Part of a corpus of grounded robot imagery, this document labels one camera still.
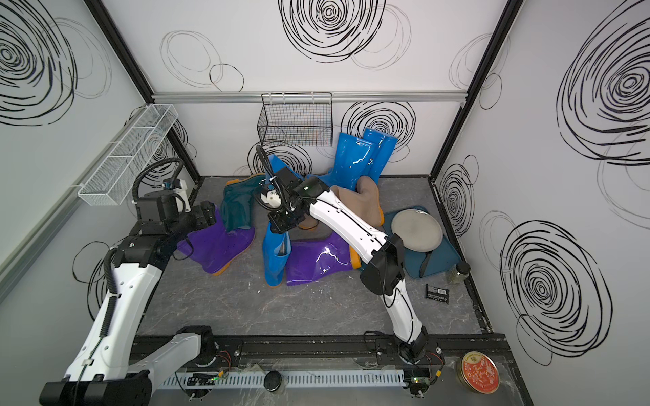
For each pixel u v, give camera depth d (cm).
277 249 69
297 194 56
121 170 75
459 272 82
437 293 85
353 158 104
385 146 103
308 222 64
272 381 61
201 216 64
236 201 106
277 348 75
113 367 38
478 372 68
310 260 91
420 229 99
